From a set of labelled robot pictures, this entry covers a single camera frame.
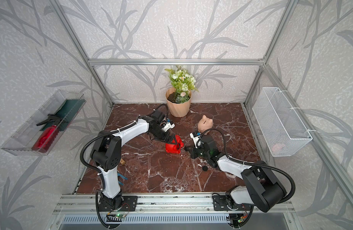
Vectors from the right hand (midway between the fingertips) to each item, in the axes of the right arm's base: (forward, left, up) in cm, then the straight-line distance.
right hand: (186, 147), depth 86 cm
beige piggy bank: (+17, -13, +1) cm, 21 cm away
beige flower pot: (+28, +6, +3) cm, 29 cm away
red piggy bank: (+2, +6, 0) cm, 6 cm away
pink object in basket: (-7, -46, +13) cm, 48 cm away
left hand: (+4, +9, 0) cm, 10 cm away
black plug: (-10, -11, -8) cm, 17 cm away
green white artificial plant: (+36, +2, +21) cm, 42 cm away
